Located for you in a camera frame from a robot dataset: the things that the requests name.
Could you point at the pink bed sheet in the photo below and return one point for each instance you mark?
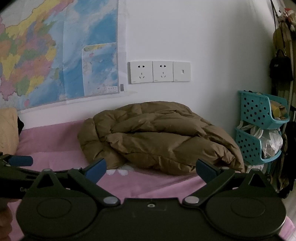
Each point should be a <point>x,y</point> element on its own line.
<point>57,147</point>

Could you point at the person's left hand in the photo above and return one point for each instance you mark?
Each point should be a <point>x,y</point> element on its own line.
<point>6,219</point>

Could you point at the cream yellow pillow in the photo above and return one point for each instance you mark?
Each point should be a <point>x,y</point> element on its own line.
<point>9,133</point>

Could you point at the white middle wall socket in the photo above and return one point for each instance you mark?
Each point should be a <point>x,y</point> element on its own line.
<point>162,71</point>

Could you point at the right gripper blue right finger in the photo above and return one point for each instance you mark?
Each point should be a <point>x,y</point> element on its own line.
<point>218,181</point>

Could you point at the white wall switch plate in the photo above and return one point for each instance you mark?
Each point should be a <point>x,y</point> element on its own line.
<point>182,71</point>

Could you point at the brown puffer jacket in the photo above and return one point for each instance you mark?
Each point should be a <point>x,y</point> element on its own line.
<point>158,135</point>

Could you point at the upper teal plastic basket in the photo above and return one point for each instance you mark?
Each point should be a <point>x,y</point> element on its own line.
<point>248,102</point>

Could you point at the hanging dark bags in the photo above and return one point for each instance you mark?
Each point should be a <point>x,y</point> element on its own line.
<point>282,75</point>

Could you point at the colourful wall map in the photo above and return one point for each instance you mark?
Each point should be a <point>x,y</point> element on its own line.
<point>61,51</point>

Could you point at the white plastic bags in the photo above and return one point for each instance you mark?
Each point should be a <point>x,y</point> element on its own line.
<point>271,143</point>

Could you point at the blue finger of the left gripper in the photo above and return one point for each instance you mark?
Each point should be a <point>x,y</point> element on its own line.
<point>20,161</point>

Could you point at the teal plastic basket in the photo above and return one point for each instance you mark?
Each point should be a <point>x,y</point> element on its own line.
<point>251,148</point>
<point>248,102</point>

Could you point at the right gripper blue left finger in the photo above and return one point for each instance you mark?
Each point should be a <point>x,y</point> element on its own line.
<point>86,179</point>

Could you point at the lower teal plastic basket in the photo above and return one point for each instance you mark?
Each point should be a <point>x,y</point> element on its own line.
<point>251,148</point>

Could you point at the yellow items in basket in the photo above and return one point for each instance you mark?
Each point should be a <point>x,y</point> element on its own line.
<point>277,110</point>

